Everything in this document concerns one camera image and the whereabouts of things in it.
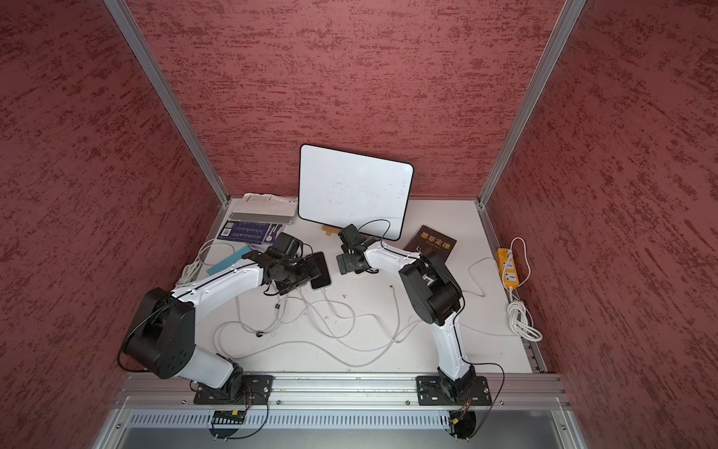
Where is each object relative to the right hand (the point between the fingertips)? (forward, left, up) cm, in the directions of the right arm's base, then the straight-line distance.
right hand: (357, 264), depth 99 cm
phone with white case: (-6, +12, +1) cm, 13 cm away
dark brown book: (+10, -27, +1) cm, 29 cm away
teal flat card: (0, +46, +3) cm, 46 cm away
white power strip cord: (-19, -52, 0) cm, 55 cm away
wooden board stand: (+13, +11, +4) cm, 17 cm away
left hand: (-10, +15, +6) cm, 19 cm away
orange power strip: (-7, -54, 0) cm, 54 cm away
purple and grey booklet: (+20, +40, +4) cm, 45 cm away
